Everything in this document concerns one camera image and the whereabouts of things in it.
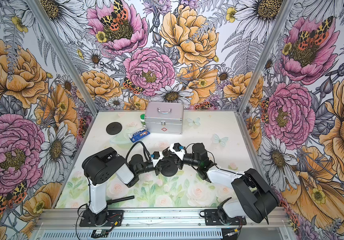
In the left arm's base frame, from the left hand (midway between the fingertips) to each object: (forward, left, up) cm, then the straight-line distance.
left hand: (170, 162), depth 87 cm
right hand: (-1, +2, +8) cm, 8 cm away
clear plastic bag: (+21, +34, -6) cm, 41 cm away
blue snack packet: (+22, +22, -3) cm, 31 cm away
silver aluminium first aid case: (+26, +4, +10) cm, 28 cm away
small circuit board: (-32, +34, -9) cm, 48 cm away
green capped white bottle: (+32, +19, +4) cm, 38 cm away
